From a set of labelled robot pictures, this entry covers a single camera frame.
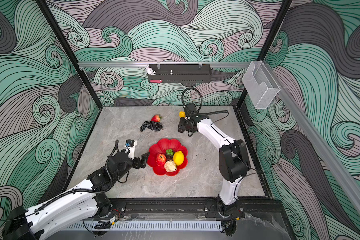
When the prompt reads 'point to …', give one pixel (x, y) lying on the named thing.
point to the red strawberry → (156, 118)
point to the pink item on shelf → (156, 81)
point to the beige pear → (170, 166)
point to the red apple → (160, 159)
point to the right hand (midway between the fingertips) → (182, 124)
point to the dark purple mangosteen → (169, 154)
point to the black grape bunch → (152, 125)
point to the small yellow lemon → (182, 114)
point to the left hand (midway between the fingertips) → (142, 150)
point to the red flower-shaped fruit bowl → (161, 146)
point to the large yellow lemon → (178, 157)
